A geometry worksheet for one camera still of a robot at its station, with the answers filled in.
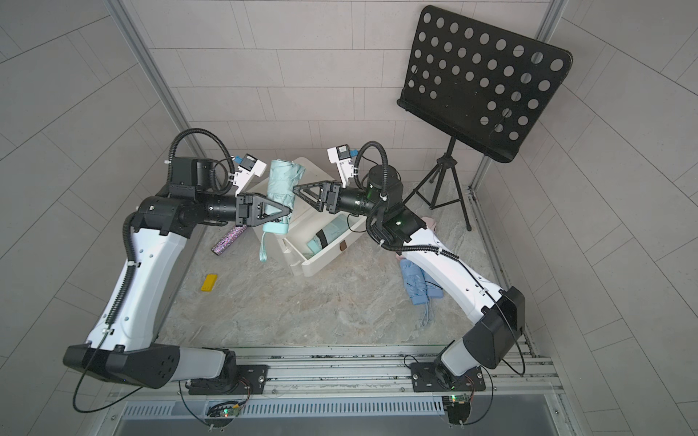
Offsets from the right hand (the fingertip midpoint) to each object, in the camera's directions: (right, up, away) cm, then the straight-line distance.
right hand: (302, 195), depth 58 cm
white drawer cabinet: (0, +8, +20) cm, 22 cm away
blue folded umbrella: (+31, -27, +28) cm, 50 cm away
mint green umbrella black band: (+3, -10, +22) cm, 24 cm away
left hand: (-3, -3, 0) cm, 5 cm away
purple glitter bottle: (-35, -14, +38) cm, 54 cm away
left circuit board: (-22, -54, +8) cm, 58 cm away
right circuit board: (+38, -54, +11) cm, 67 cm away
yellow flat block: (-38, -27, +31) cm, 56 cm away
